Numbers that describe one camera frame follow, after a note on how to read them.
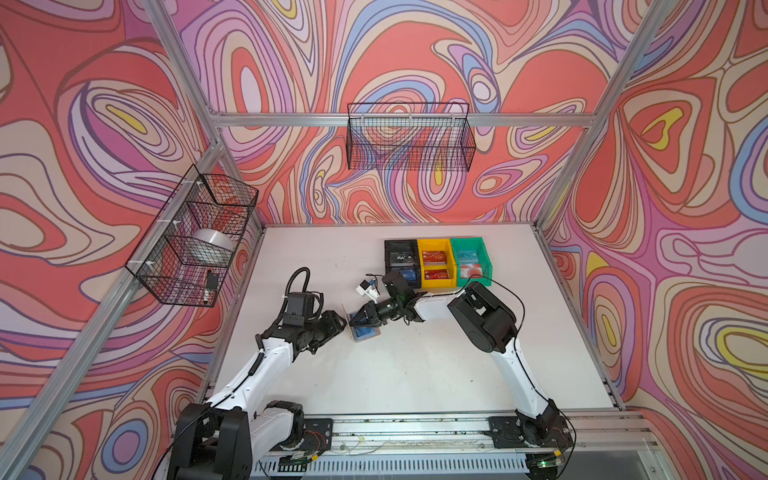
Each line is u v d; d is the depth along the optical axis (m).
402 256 1.08
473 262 1.06
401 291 0.84
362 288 0.92
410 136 0.96
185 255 0.73
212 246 0.70
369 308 0.86
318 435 0.73
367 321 0.86
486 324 0.59
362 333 0.91
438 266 1.05
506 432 0.73
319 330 0.75
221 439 0.40
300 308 0.67
